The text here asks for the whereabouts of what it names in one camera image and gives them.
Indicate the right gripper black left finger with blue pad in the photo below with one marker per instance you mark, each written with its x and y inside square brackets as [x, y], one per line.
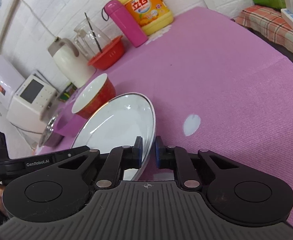
[118, 160]

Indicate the white purple water purifier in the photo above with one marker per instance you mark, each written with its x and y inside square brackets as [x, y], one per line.
[10, 81]

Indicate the purple plastic bowl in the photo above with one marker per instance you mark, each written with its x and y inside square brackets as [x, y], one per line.
[69, 125]

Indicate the stainless steel bowl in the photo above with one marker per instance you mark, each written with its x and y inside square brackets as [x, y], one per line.
[49, 137]

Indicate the red and white ceramic bowl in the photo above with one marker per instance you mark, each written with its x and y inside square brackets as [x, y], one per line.
[97, 93]

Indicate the clear glass pitcher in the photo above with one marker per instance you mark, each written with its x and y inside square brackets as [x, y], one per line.
[85, 42]

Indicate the white thermos jug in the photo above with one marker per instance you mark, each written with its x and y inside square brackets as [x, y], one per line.
[70, 61]

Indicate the yellow detergent bottle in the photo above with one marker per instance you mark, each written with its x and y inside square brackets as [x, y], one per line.
[151, 15]

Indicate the red plastic basket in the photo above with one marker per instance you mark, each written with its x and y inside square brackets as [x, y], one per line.
[109, 56]

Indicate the white water dispenser with screen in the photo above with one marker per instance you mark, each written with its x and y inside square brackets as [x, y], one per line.
[29, 105]

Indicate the white silver-rimmed deep plate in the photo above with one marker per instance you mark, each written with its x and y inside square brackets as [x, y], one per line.
[118, 123]

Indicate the pink floral tablecloth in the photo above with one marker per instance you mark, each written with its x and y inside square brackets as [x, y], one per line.
[217, 86]

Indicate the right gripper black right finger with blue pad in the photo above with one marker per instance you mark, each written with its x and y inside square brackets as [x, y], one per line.
[177, 159]

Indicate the pink thermos bottle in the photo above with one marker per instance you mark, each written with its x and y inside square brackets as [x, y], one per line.
[125, 22]

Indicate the dark stirring stick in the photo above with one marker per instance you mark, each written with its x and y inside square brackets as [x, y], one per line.
[93, 33]

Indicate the plaid cloth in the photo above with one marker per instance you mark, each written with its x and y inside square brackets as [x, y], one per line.
[270, 26]

